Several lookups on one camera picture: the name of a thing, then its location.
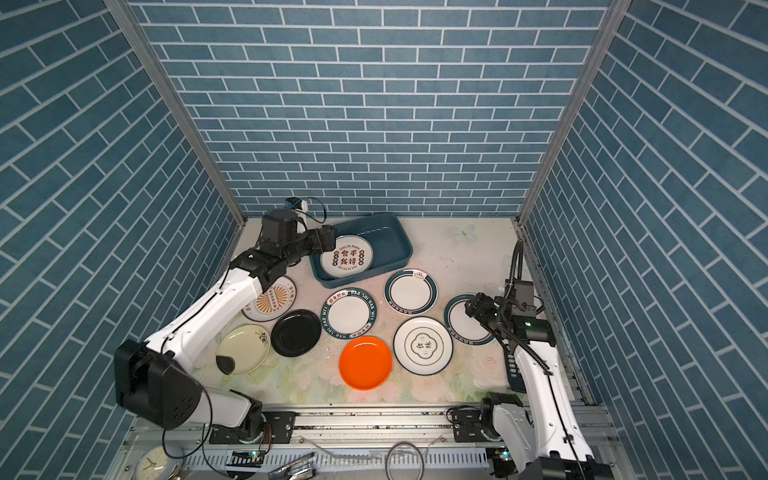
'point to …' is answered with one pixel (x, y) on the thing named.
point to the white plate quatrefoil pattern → (423, 345)
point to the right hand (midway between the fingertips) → (473, 305)
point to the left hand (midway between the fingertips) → (325, 231)
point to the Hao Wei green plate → (348, 314)
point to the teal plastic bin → (388, 238)
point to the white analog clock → (152, 464)
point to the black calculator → (515, 377)
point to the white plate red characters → (351, 257)
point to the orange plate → (365, 363)
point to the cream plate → (248, 345)
